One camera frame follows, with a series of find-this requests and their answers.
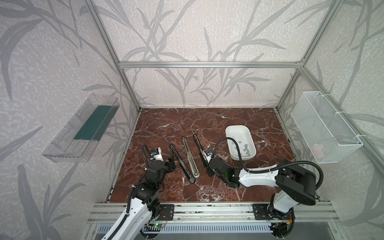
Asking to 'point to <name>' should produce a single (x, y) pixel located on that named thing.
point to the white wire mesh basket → (330, 139)
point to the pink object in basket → (318, 150)
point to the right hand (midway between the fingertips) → (206, 156)
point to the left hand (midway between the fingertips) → (170, 152)
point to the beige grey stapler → (193, 166)
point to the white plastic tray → (244, 136)
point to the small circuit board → (159, 225)
